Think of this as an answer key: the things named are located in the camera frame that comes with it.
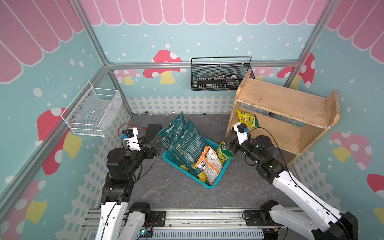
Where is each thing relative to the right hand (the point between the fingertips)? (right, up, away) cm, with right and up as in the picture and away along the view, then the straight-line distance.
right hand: (232, 129), depth 71 cm
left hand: (-36, -4, -5) cm, 37 cm away
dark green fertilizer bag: (-22, -8, +7) cm, 24 cm away
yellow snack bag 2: (+12, +6, +12) cm, 18 cm away
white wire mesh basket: (-69, +9, +2) cm, 70 cm away
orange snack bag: (-10, -18, +5) cm, 21 cm away
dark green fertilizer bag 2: (-31, -1, +7) cm, 31 cm away
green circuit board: (-42, -51, +1) cm, 66 cm away
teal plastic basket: (-31, -16, +10) cm, 36 cm away
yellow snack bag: (-1, -13, +14) cm, 19 cm away
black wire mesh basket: (-3, +36, +24) cm, 43 cm away
